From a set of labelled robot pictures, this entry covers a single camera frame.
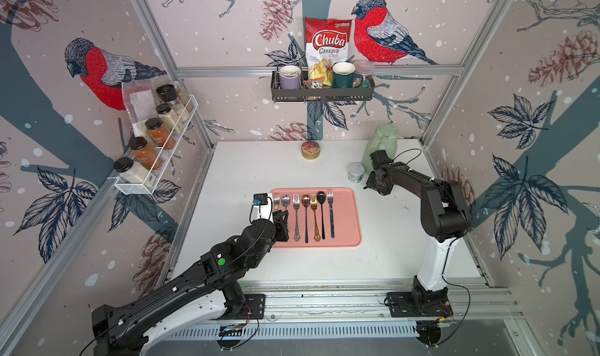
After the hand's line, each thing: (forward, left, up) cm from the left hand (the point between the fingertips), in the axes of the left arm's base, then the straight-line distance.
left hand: (292, 209), depth 70 cm
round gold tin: (+44, -6, -20) cm, 49 cm away
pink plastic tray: (+9, -10, -24) cm, 28 cm away
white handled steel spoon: (+16, +5, -22) cm, 28 cm away
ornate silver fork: (+15, 0, -23) cm, 28 cm away
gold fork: (+15, -7, -23) cm, 28 cm away
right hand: (+25, -35, -21) cm, 48 cm away
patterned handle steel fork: (+17, +9, -22) cm, 29 cm away
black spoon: (+17, -11, -22) cm, 30 cm away
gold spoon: (+16, -4, -22) cm, 27 cm away
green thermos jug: (+31, -35, 0) cm, 47 cm away
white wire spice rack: (+1, +42, +10) cm, 44 cm away
